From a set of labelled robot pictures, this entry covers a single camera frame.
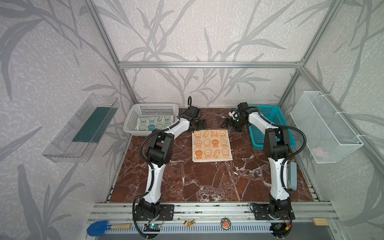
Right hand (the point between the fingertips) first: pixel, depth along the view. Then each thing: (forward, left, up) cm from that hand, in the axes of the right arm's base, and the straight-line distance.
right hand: (226, 123), depth 103 cm
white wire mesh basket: (-30, -36, +29) cm, 55 cm away
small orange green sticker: (-57, +23, -4) cm, 62 cm away
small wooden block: (-56, -39, -4) cm, 69 cm away
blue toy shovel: (-59, +66, -4) cm, 88 cm away
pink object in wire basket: (-29, -40, +15) cm, 52 cm away
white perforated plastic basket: (+12, +67, +2) cm, 68 cm away
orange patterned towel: (-14, +12, -6) cm, 20 cm away
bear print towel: (+2, +54, -2) cm, 54 cm away
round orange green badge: (-57, +6, -5) cm, 57 cm away
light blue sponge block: (-35, -33, -2) cm, 48 cm away
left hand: (0, +17, +1) cm, 17 cm away
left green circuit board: (-58, +41, -6) cm, 72 cm away
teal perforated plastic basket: (+10, -37, -2) cm, 38 cm away
